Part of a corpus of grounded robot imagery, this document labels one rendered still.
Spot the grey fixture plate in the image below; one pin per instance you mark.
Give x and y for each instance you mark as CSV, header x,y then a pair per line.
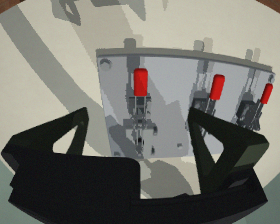
x,y
173,82

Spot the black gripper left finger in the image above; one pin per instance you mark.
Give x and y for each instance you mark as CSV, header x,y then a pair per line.
x,y
43,137

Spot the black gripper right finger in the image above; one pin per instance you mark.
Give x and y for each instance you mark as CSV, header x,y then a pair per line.
x,y
242,148

